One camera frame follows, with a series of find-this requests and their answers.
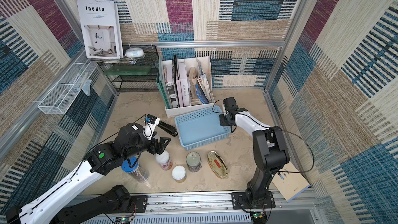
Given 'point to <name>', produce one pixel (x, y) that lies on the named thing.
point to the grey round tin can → (194, 161)
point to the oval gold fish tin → (217, 164)
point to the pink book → (182, 84)
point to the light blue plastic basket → (198, 128)
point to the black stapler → (168, 128)
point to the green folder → (161, 85)
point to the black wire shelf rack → (135, 83)
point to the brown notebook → (289, 183)
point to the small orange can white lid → (179, 173)
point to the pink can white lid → (164, 160)
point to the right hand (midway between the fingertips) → (224, 118)
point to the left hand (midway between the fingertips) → (163, 135)
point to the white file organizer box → (189, 85)
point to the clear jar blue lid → (131, 166)
